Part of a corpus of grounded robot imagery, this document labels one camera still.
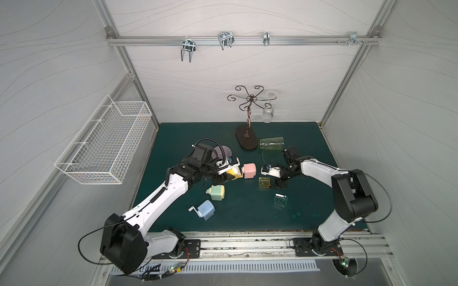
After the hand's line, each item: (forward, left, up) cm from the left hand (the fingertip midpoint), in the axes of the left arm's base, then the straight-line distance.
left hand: (231, 170), depth 77 cm
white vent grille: (-33, +3, -19) cm, 38 cm away
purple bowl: (+19, +9, -14) cm, 26 cm away
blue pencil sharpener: (-13, +11, -11) cm, 21 cm away
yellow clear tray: (+5, -18, -20) cm, 27 cm away
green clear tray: (-6, -24, -19) cm, 31 cm away
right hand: (+7, -22, -17) cm, 28 cm away
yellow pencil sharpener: (-2, -2, +3) cm, 4 cm away
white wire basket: (0, +50, +13) cm, 52 cm away
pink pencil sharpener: (+7, -9, -12) cm, 16 cm away
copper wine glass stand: (+36, -8, -16) cm, 41 cm away
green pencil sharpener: (-5, +7, -12) cm, 14 cm away
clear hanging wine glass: (+36, -20, +3) cm, 41 cm away
